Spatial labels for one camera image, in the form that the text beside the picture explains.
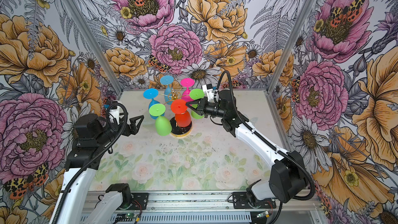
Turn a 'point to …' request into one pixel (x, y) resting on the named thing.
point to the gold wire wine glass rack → (174, 95)
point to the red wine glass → (182, 117)
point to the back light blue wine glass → (167, 80)
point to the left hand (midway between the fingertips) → (135, 120)
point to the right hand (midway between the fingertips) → (186, 108)
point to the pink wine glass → (187, 82)
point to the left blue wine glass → (151, 93)
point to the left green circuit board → (129, 215)
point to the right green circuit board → (264, 214)
